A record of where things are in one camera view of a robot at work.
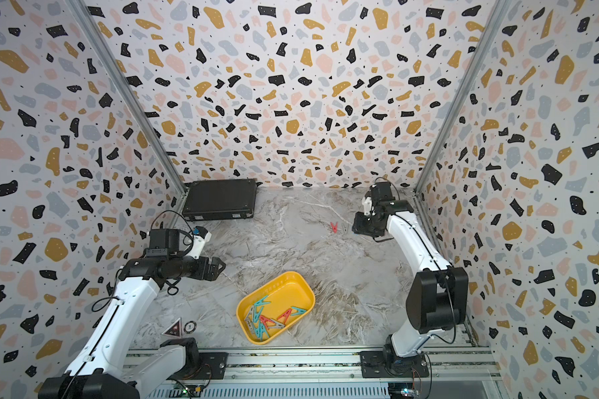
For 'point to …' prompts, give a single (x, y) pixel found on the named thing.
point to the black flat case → (231, 199)
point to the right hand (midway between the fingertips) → (356, 227)
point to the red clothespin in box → (264, 319)
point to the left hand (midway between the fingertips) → (212, 261)
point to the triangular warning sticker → (175, 329)
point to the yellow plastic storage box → (279, 303)
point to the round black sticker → (190, 327)
